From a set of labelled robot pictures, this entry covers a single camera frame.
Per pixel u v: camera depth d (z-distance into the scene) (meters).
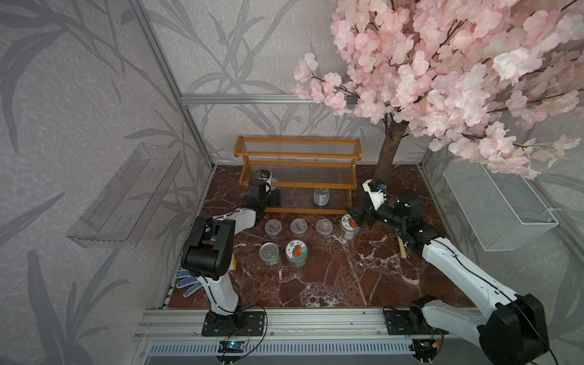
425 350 0.72
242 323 0.72
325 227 0.91
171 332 0.72
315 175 1.21
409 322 0.72
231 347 0.70
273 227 0.91
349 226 0.88
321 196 0.98
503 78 0.33
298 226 0.91
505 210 0.60
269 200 0.88
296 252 0.81
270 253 0.84
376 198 0.68
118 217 0.64
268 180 0.86
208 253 0.49
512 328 0.39
